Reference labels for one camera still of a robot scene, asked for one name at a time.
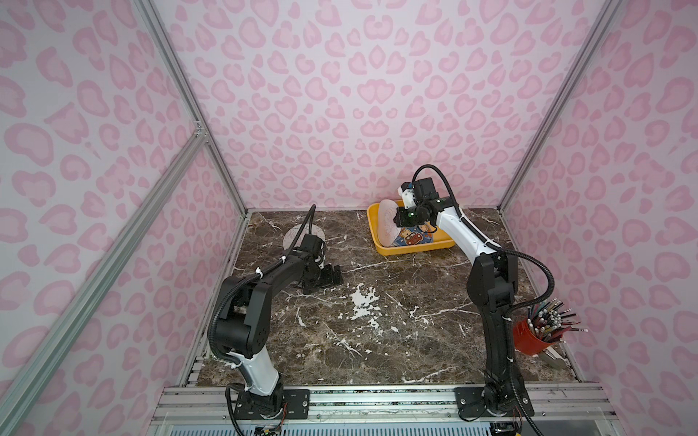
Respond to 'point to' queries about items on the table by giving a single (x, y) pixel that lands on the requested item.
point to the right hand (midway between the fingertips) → (397, 217)
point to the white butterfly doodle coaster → (291, 233)
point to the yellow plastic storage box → (373, 212)
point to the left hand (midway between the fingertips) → (334, 282)
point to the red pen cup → (525, 341)
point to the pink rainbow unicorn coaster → (388, 229)
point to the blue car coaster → (418, 234)
